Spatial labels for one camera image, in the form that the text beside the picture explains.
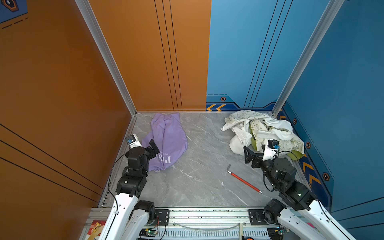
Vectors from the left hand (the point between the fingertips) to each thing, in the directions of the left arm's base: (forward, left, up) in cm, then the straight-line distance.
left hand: (145, 142), depth 74 cm
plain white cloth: (+12, -54, -15) cm, 58 cm away
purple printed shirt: (+19, -6, -20) cm, 29 cm away
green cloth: (+5, -86, -19) cm, 89 cm away
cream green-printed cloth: (+24, -64, -8) cm, 69 cm away
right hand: (-4, -51, +3) cm, 51 cm away
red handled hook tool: (-10, -52, -23) cm, 58 cm away
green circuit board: (-35, -3, -25) cm, 43 cm away
